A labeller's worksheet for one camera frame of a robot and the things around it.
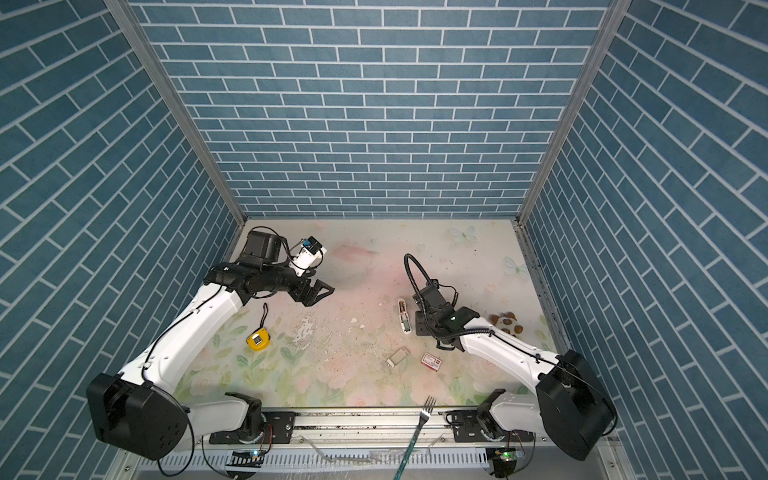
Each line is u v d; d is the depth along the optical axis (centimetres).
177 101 87
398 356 86
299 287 68
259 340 86
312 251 68
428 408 77
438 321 64
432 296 66
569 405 41
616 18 72
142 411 38
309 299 69
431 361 84
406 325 91
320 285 69
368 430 75
